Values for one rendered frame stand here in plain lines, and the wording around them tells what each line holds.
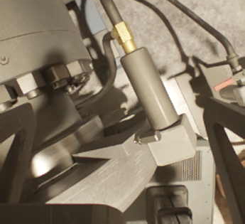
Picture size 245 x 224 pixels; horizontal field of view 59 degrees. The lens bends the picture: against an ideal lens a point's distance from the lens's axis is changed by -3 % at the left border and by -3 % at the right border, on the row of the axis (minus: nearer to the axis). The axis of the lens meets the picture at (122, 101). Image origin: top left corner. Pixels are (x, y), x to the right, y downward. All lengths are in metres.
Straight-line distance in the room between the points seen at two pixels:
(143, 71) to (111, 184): 0.26
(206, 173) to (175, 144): 0.71
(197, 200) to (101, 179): 0.88
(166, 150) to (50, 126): 0.32
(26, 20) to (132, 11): 0.90
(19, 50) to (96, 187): 0.33
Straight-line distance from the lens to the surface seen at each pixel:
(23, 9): 0.60
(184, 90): 1.37
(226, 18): 1.53
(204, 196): 1.28
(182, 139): 0.53
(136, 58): 0.53
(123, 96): 1.32
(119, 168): 0.48
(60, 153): 0.58
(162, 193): 1.17
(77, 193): 0.45
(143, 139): 0.44
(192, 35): 1.42
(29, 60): 0.54
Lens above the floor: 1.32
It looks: 86 degrees down
